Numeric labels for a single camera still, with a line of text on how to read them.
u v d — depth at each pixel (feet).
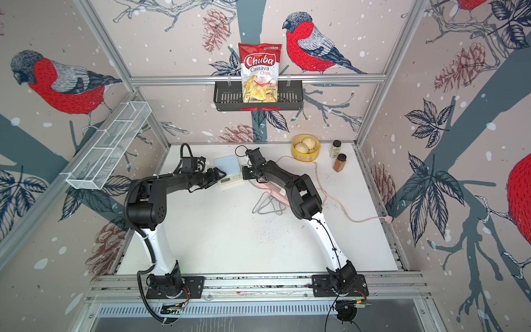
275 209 2.95
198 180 2.91
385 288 2.44
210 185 3.15
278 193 3.12
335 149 3.58
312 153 3.64
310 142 3.74
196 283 2.44
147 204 1.78
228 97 3.10
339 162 3.40
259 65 2.79
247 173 3.20
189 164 2.80
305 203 2.11
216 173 3.12
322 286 2.39
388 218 3.03
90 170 2.32
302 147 3.62
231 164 3.61
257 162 2.87
